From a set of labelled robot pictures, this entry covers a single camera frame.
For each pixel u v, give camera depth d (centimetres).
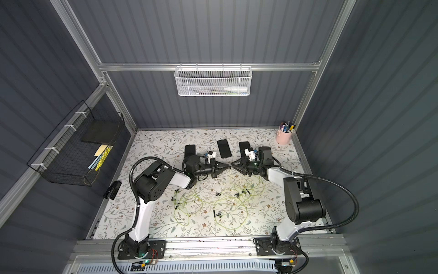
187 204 87
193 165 79
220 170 87
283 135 105
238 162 85
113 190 89
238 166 84
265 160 75
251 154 87
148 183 57
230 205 87
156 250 72
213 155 93
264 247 74
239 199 89
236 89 88
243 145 112
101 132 82
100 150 76
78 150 74
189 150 110
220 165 89
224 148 109
